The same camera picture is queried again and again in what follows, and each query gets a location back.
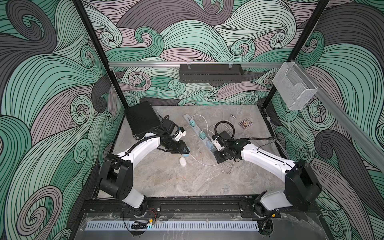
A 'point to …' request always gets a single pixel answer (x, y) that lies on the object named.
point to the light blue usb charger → (209, 144)
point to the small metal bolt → (235, 118)
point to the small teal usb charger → (192, 123)
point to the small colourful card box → (246, 123)
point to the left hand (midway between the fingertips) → (186, 150)
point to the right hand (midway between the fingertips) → (216, 156)
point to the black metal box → (141, 118)
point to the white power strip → (196, 129)
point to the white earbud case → (182, 162)
